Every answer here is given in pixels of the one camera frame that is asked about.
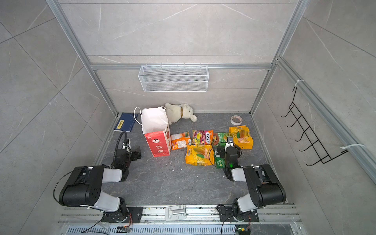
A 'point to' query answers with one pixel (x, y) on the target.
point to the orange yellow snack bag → (199, 154)
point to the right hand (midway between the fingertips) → (227, 143)
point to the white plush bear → (176, 111)
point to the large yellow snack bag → (241, 137)
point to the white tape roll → (236, 120)
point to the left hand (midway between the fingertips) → (130, 144)
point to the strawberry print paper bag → (156, 130)
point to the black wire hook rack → (324, 157)
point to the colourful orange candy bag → (204, 137)
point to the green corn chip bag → (221, 142)
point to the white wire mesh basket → (174, 79)
